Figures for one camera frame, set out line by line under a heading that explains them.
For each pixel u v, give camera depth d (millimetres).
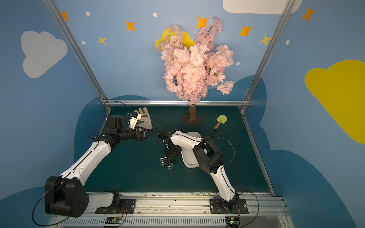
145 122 1107
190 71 638
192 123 1107
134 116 719
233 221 727
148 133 739
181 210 736
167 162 904
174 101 1236
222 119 1151
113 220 718
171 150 820
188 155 941
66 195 401
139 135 716
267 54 869
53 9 694
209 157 543
